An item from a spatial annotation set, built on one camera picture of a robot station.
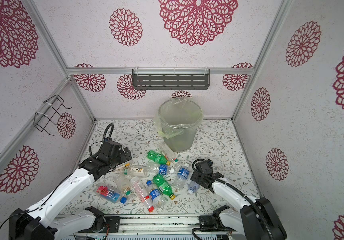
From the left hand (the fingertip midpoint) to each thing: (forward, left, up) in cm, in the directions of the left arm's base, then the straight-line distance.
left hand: (123, 157), depth 82 cm
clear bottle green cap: (-9, +2, -16) cm, 18 cm away
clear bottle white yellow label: (-4, -7, -9) cm, 12 cm away
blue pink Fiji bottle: (-17, +6, -8) cm, 20 cm away
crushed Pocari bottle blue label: (-3, -16, -10) cm, 19 cm away
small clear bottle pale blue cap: (-12, -38, -14) cm, 42 cm away
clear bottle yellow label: (+1, +2, -13) cm, 13 cm away
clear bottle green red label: (+6, -26, -11) cm, 29 cm away
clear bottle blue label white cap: (-8, -32, -10) cm, 35 cm away
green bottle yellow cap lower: (-12, -22, -10) cm, 27 cm away
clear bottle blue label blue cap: (-18, -18, -10) cm, 27 cm away
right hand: (-5, -40, -13) cm, 43 cm away
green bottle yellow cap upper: (+5, -18, -9) cm, 21 cm away
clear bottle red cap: (-16, -10, -10) cm, 21 cm away
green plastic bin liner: (+14, -30, +12) cm, 35 cm away
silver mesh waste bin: (+31, -33, -3) cm, 45 cm away
